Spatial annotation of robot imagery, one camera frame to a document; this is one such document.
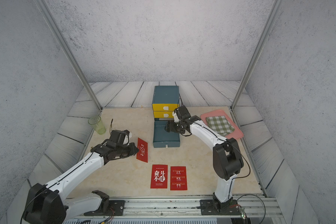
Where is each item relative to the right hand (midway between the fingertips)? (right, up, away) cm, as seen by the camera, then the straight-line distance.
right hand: (169, 128), depth 89 cm
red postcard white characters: (-6, -28, -4) cm, 29 cm away
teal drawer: (-5, -8, +9) cm, 13 cm away
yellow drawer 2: (-5, +9, +11) cm, 15 cm away
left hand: (-16, -12, -7) cm, 21 cm away
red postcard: (-16, -15, -3) cm, 23 cm away
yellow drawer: (-3, +14, +6) cm, 15 cm away
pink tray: (+49, -5, +14) cm, 51 cm away
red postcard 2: (+5, -29, -6) cm, 30 cm away
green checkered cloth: (+39, +1, +19) cm, 43 cm away
